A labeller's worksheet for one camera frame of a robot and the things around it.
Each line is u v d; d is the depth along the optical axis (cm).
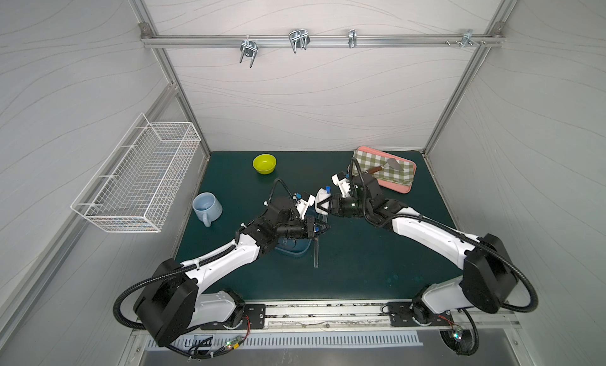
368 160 116
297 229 68
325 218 75
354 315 75
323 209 76
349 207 69
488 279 42
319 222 74
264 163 112
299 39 77
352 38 78
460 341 72
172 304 40
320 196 77
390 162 114
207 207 89
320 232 72
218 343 69
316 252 86
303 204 73
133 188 68
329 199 74
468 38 77
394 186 108
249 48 79
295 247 84
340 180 75
